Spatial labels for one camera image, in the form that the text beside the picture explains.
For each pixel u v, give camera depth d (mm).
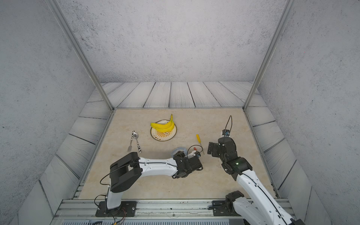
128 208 729
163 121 1113
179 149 934
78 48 852
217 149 699
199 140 1007
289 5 701
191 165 670
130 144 988
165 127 1022
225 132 687
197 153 792
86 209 752
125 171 516
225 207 725
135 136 1016
